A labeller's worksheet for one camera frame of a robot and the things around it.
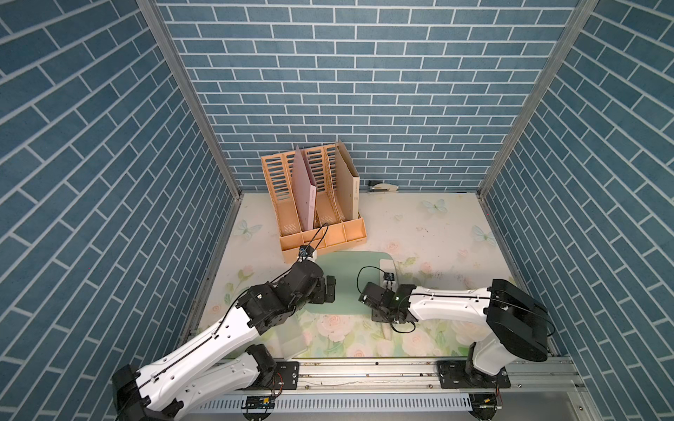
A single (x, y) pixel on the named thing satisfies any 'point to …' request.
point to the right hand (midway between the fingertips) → (378, 315)
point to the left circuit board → (258, 402)
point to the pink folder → (304, 190)
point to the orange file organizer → (331, 229)
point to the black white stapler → (381, 187)
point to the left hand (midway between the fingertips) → (330, 283)
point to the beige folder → (349, 182)
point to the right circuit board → (483, 404)
